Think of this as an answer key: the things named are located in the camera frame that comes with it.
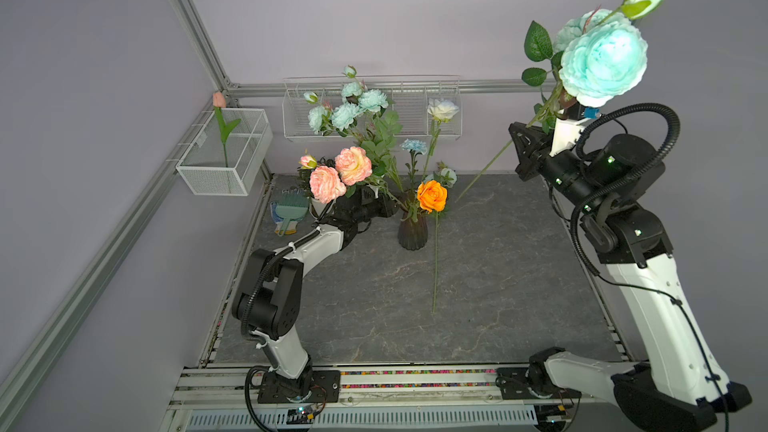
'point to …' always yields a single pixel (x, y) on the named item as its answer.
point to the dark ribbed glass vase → (413, 236)
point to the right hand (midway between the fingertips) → (515, 124)
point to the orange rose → (432, 196)
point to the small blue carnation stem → (414, 147)
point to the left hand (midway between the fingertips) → (406, 197)
